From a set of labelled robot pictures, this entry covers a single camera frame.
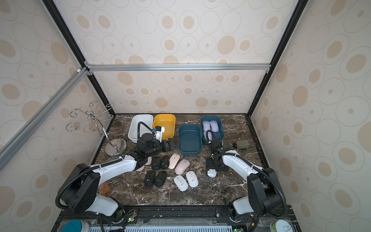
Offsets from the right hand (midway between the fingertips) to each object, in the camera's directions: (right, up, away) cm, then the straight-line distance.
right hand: (219, 167), depth 88 cm
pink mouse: (-28, +4, +4) cm, 29 cm away
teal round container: (-70, -20, -23) cm, 77 cm away
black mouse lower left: (-41, -5, -4) cm, 42 cm away
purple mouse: (-5, +26, +22) cm, 34 cm away
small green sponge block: (+19, +13, +10) cm, 25 cm away
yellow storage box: (-35, +30, +28) cm, 54 cm away
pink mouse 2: (-22, +1, +1) cm, 22 cm away
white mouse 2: (-16, -5, -5) cm, 18 cm away
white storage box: (-51, +31, +25) cm, 65 cm away
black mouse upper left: (-39, +2, +2) cm, 39 cm away
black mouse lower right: (-35, -5, -4) cm, 36 cm away
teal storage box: (+4, +19, +15) cm, 25 cm away
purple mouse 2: (+1, +25, +21) cm, 33 cm away
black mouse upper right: (-33, +3, +2) cm, 33 cm away
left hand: (-23, +16, -8) cm, 29 cm away
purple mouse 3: (-7, +19, +15) cm, 25 cm away
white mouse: (-23, -7, -6) cm, 25 cm away
